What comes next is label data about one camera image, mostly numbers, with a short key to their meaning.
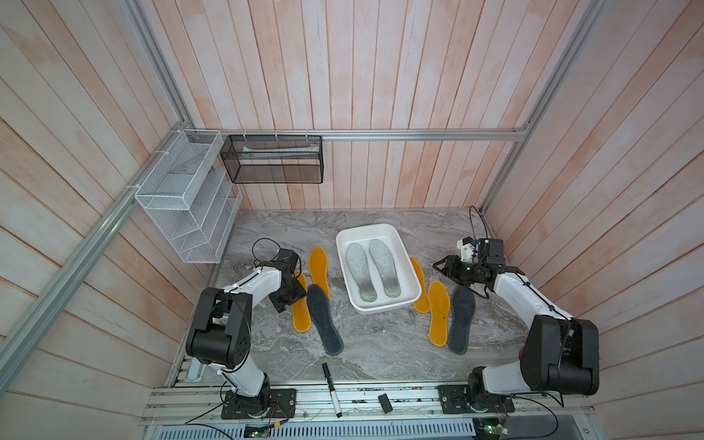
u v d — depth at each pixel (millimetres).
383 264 1017
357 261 1036
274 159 1017
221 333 465
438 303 931
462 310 903
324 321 877
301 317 892
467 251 823
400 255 1013
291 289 815
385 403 737
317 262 1046
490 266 660
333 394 746
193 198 726
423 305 923
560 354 470
